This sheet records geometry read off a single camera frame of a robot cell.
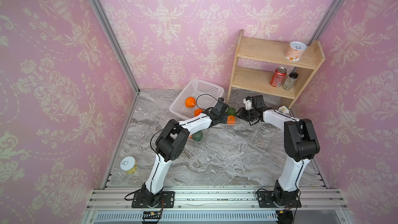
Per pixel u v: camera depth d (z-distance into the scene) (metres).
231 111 1.00
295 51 0.71
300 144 0.51
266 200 0.73
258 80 0.99
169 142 0.56
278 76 0.87
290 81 0.86
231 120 0.98
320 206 0.74
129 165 0.80
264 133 0.97
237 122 0.96
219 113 0.76
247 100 0.92
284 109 0.92
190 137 0.91
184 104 1.09
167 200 0.75
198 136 0.90
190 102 1.02
